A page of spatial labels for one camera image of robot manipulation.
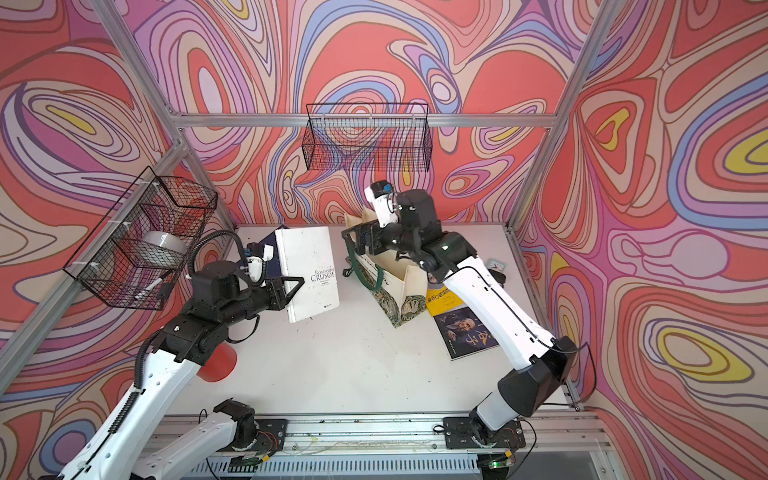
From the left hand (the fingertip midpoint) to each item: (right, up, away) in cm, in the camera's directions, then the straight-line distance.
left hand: (304, 281), depth 68 cm
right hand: (+12, +10, 0) cm, 16 cm away
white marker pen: (-40, -3, +3) cm, 40 cm away
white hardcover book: (0, +6, +2) cm, 7 cm away
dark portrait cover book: (+42, -18, +21) cm, 50 cm away
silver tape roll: (-36, +10, +5) cm, 38 cm away
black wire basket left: (-40, +7, +2) cm, 41 cm away
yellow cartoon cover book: (+37, -9, +30) cm, 48 cm away
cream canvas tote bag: (+22, -2, +9) cm, 24 cm away
